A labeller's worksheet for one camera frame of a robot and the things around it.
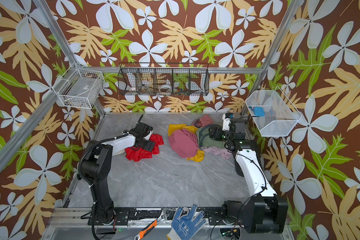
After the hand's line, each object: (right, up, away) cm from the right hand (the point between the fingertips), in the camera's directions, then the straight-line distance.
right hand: (215, 128), depth 81 cm
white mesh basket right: (+35, +7, -3) cm, 35 cm away
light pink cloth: (+11, -17, +15) cm, 25 cm away
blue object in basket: (+27, +10, +5) cm, 30 cm away
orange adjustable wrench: (-34, -48, -11) cm, 60 cm away
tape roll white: (-29, +27, +17) cm, 43 cm away
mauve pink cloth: (-17, -9, +11) cm, 22 cm away
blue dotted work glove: (-18, -47, -11) cm, 52 cm away
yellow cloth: (-6, -17, +14) cm, 23 cm away
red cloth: (-43, -16, +11) cm, 47 cm away
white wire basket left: (-78, +24, +5) cm, 82 cm away
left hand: (-42, -9, +20) cm, 48 cm away
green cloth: (-3, -8, +14) cm, 17 cm away
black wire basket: (-31, +33, +17) cm, 48 cm away
